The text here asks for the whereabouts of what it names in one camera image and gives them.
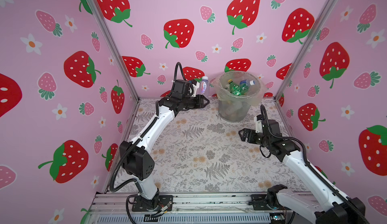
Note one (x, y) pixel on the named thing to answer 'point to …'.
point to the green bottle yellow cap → (234, 88)
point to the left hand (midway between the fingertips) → (207, 101)
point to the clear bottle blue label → (245, 83)
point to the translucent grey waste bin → (235, 108)
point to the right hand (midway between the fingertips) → (245, 132)
